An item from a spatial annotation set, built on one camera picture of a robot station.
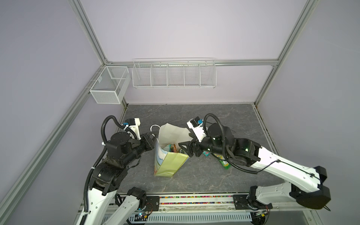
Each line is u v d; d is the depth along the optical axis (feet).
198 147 1.72
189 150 1.71
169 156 2.15
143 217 2.34
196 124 1.65
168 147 2.71
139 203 2.06
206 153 1.76
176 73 3.24
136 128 1.75
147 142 1.69
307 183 1.27
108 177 1.30
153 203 2.43
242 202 2.42
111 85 3.28
